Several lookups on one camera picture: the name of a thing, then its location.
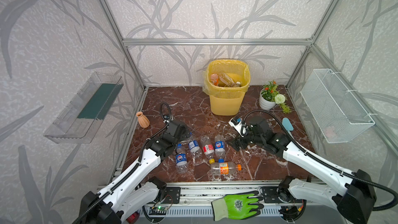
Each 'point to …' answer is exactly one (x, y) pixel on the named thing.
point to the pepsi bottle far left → (182, 166)
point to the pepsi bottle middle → (219, 147)
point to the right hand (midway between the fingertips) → (231, 130)
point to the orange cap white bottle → (214, 79)
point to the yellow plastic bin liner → (237, 70)
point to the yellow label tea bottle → (237, 84)
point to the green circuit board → (159, 208)
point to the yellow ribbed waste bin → (228, 102)
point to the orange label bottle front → (224, 168)
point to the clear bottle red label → (208, 145)
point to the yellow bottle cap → (212, 160)
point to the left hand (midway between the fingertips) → (182, 126)
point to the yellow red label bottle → (227, 80)
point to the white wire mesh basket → (339, 113)
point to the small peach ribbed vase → (143, 120)
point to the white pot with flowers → (269, 96)
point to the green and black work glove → (237, 206)
